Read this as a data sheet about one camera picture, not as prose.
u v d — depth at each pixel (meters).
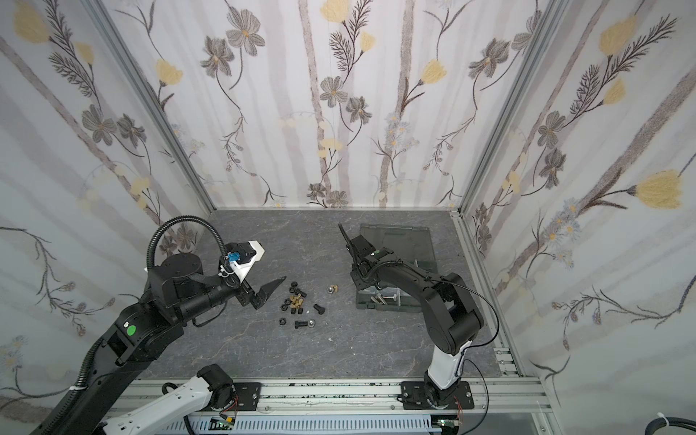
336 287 0.95
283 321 0.88
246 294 0.52
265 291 0.52
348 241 0.80
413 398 0.73
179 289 0.42
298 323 0.86
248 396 0.73
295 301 0.93
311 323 0.88
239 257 0.47
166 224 0.41
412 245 1.43
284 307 0.91
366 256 0.68
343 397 0.75
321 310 0.90
